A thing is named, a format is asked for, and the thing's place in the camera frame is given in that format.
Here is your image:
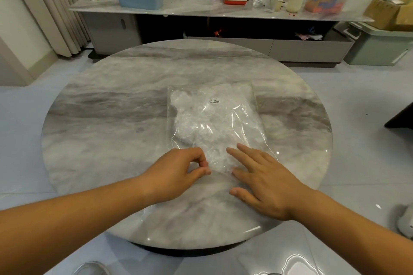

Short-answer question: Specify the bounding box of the person's left hand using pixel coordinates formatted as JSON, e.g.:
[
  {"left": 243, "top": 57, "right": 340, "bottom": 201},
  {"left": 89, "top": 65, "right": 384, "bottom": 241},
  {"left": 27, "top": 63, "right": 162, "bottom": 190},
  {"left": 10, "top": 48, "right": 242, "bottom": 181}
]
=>
[{"left": 139, "top": 147, "right": 213, "bottom": 205}]

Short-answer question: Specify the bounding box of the clear bag of caps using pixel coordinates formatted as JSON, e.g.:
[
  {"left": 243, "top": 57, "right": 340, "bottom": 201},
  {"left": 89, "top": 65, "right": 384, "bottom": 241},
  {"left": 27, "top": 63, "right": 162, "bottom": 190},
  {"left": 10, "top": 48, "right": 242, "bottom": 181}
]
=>
[{"left": 171, "top": 85, "right": 259, "bottom": 172}]

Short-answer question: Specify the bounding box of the person's left forearm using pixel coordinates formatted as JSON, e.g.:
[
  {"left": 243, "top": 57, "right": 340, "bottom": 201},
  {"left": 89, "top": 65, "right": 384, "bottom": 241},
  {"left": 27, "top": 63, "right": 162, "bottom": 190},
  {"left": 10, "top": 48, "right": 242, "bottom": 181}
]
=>
[{"left": 0, "top": 175, "right": 156, "bottom": 275}]

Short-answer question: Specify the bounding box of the person's right hand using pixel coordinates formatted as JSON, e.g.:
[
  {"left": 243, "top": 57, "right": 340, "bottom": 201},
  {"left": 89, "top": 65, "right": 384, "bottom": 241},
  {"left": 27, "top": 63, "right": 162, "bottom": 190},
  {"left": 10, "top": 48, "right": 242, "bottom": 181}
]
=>
[{"left": 226, "top": 143, "right": 314, "bottom": 221}]

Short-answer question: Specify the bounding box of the beige curtain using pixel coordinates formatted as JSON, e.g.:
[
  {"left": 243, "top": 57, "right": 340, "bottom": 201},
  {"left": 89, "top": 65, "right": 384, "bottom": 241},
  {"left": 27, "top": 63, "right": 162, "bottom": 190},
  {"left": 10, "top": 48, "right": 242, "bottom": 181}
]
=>
[{"left": 0, "top": 0, "right": 91, "bottom": 58}]

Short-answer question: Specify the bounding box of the green storage bin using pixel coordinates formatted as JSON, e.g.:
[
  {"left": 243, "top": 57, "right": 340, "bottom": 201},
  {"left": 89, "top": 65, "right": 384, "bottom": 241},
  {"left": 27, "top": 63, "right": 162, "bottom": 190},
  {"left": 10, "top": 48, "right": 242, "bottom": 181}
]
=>
[{"left": 343, "top": 21, "right": 413, "bottom": 66}]

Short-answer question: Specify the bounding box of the person's right forearm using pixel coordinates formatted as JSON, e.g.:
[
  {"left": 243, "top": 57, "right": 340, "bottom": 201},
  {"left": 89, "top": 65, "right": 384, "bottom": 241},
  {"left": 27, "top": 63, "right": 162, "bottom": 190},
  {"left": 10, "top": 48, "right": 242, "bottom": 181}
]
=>
[{"left": 290, "top": 188, "right": 413, "bottom": 275}]

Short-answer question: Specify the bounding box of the long grey low cabinet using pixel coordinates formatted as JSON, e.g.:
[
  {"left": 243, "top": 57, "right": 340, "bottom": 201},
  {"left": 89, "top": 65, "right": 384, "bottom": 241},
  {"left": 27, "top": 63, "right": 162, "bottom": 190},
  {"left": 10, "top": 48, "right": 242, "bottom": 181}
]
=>
[{"left": 70, "top": 0, "right": 375, "bottom": 68}]

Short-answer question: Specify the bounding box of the brown cardboard box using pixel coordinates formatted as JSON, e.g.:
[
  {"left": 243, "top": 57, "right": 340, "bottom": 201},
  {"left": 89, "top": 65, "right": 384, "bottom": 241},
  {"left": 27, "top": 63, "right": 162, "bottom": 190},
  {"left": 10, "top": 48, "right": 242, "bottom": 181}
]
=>
[{"left": 363, "top": 0, "right": 413, "bottom": 32}]

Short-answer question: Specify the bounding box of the black table base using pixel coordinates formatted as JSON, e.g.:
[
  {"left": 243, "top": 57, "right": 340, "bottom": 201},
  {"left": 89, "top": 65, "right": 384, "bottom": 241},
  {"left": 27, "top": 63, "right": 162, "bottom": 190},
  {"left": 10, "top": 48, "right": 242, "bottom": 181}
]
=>
[{"left": 129, "top": 241, "right": 259, "bottom": 257}]

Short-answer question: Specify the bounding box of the clear plastic bag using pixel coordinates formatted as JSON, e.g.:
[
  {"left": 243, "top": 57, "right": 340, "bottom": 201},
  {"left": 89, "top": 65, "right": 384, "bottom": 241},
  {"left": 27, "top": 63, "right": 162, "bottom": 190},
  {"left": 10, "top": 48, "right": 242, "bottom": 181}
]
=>
[{"left": 166, "top": 81, "right": 280, "bottom": 176}]

